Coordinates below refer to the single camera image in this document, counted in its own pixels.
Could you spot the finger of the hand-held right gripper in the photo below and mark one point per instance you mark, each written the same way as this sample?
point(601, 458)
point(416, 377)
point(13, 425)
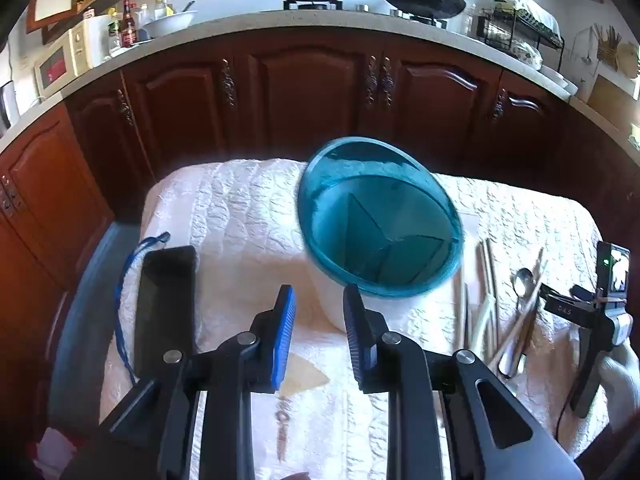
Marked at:
point(565, 305)

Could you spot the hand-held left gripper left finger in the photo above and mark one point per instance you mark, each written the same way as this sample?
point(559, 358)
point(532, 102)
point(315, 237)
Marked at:
point(282, 340)

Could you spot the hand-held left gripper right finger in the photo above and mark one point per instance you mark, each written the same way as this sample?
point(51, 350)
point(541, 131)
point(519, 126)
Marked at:
point(352, 330)

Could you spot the teal and white utensil holder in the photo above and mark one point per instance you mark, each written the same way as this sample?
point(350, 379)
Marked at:
point(380, 220)

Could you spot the person's right hand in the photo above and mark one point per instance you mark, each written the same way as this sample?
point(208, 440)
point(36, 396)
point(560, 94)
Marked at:
point(625, 385)

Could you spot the metal spoon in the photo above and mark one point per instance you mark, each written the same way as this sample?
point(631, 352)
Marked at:
point(523, 280)

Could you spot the black rectangular box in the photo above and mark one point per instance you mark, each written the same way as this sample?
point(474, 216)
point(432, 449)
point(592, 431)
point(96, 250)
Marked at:
point(165, 310)

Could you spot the white quilted tablecloth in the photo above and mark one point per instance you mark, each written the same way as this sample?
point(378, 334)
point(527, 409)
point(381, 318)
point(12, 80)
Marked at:
point(235, 220)

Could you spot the wooden cutting board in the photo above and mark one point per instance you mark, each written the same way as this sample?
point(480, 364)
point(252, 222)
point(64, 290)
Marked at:
point(615, 102)

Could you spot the stack of white bowls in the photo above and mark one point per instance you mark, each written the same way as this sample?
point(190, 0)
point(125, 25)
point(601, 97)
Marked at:
point(560, 80)

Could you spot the dark wooden kitchen cabinet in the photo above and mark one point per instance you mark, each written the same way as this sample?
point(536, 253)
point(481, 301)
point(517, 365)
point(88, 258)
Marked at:
point(300, 85)

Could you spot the patterned ceramic bowl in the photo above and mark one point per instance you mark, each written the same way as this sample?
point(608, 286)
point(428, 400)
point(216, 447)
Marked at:
point(527, 55)

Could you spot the round wooden board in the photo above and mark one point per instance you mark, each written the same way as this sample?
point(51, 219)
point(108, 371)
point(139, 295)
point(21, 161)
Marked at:
point(629, 60)

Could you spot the white cloth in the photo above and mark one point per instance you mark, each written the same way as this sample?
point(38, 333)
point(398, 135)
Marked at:
point(530, 10)

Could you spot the grey stone countertop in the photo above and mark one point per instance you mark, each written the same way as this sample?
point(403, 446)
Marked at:
point(250, 27)

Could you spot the gas stove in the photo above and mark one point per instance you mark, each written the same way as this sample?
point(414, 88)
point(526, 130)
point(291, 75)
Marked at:
point(312, 6)

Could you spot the white ceramic bowl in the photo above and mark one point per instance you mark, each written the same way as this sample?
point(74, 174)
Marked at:
point(170, 22)

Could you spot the green glass bottle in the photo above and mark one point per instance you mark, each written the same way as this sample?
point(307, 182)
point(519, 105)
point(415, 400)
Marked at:
point(115, 32)

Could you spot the clear glass bottle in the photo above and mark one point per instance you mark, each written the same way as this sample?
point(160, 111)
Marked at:
point(144, 16)

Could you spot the yellow oil bottle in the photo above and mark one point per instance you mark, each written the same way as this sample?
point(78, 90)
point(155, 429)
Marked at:
point(161, 7)

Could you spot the cream microwave oven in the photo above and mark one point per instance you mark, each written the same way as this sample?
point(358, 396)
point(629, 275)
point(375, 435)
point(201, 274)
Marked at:
point(60, 62)

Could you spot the woven wall utensil holder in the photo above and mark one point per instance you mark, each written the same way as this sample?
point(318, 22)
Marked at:
point(607, 47)

